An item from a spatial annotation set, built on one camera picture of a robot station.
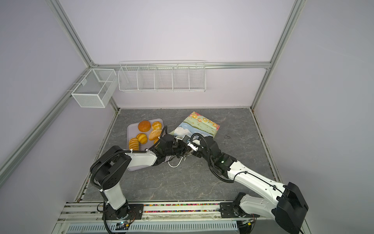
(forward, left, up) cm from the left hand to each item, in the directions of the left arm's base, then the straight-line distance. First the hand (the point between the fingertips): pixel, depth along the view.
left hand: (194, 148), depth 86 cm
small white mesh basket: (+46, +66, +13) cm, 81 cm away
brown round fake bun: (+24, +35, -7) cm, 43 cm away
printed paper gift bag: (+14, -2, +5) cm, 15 cm away
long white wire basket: (+46, +19, +19) cm, 54 cm away
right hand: (0, 0, +11) cm, 11 cm away
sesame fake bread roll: (+15, +27, -6) cm, 31 cm away
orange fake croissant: (+24, +26, -7) cm, 36 cm away
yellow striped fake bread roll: (+13, +35, -7) cm, 38 cm away
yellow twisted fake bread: (+13, +26, -7) cm, 30 cm away
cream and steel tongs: (-6, +9, -3) cm, 11 cm away
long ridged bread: (+10, +40, -7) cm, 41 cm away
